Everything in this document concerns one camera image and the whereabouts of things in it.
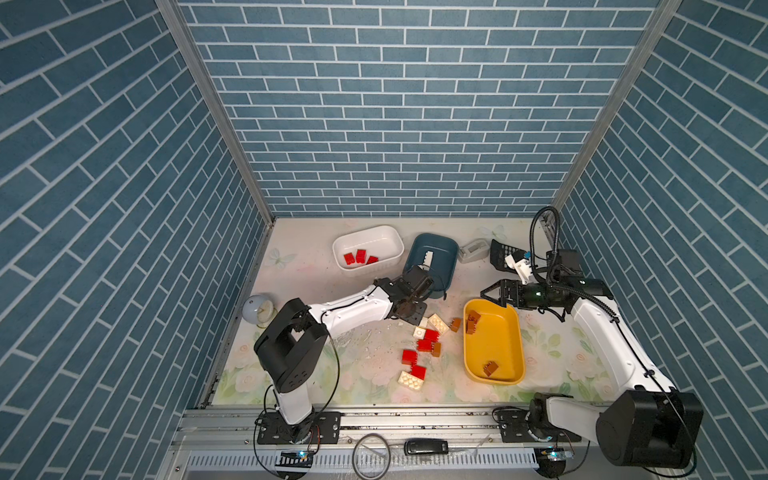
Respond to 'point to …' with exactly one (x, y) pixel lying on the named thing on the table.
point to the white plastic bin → (368, 252)
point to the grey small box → (473, 251)
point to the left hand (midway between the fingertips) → (416, 312)
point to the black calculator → (499, 252)
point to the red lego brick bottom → (418, 371)
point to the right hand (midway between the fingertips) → (491, 292)
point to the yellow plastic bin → (497, 339)
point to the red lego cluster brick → (425, 344)
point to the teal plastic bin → (445, 249)
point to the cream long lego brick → (436, 321)
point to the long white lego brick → (428, 258)
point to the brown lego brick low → (490, 368)
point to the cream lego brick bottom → (410, 380)
